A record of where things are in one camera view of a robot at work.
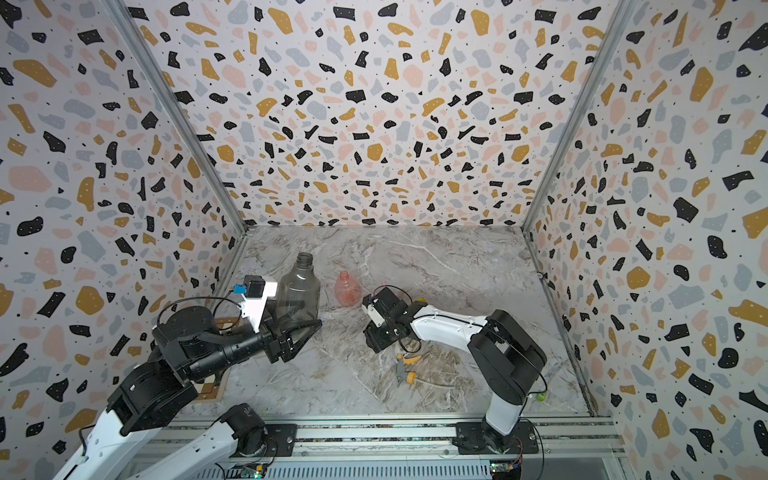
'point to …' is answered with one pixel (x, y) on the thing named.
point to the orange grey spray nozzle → (401, 371)
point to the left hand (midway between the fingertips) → (313, 315)
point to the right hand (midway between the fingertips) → (376, 338)
